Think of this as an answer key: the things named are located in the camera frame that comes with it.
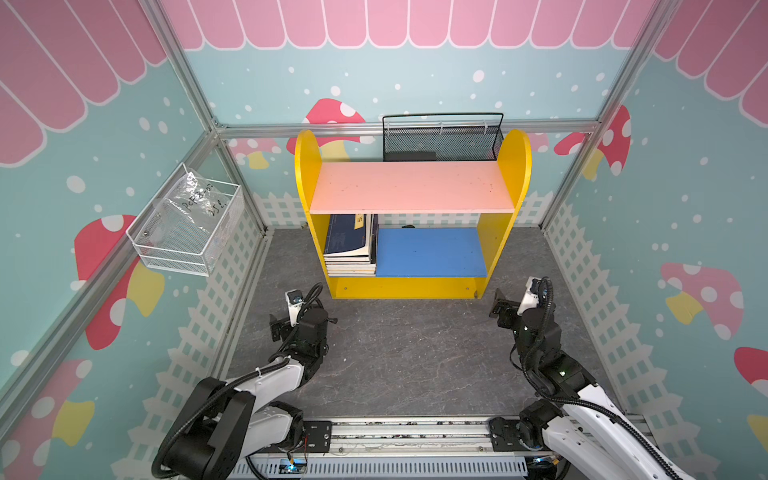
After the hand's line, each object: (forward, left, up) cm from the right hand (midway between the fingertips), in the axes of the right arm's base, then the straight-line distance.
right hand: (511, 293), depth 76 cm
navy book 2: (+11, +42, +1) cm, 44 cm away
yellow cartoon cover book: (+11, +43, -5) cm, 44 cm away
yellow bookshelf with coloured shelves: (+17, +23, -9) cm, 30 cm away
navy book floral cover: (+11, +43, -2) cm, 44 cm away
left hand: (+1, +60, -12) cm, 62 cm away
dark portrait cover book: (+11, +43, -4) cm, 44 cm away
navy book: (+18, +43, +3) cm, 47 cm away
